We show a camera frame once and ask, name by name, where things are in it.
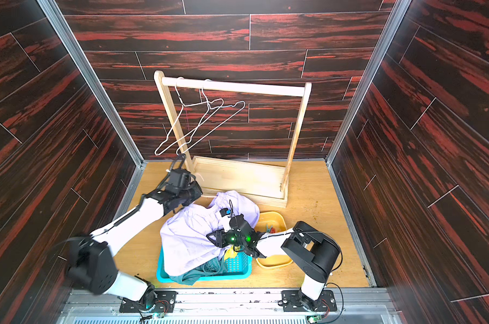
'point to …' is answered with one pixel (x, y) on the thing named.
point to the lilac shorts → (184, 246)
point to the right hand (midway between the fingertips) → (212, 233)
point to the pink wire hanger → (157, 152)
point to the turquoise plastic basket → (239, 267)
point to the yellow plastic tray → (269, 222)
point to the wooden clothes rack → (238, 180)
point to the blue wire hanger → (203, 115)
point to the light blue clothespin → (267, 229)
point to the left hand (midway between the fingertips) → (204, 189)
